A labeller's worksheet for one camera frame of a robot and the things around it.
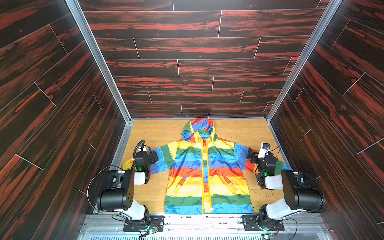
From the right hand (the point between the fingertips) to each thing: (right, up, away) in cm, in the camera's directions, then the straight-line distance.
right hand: (261, 148), depth 92 cm
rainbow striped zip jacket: (-35, -16, -1) cm, 39 cm away
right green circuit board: (-6, -40, -21) cm, 45 cm away
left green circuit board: (-62, -37, -21) cm, 75 cm away
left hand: (-72, -3, +4) cm, 72 cm away
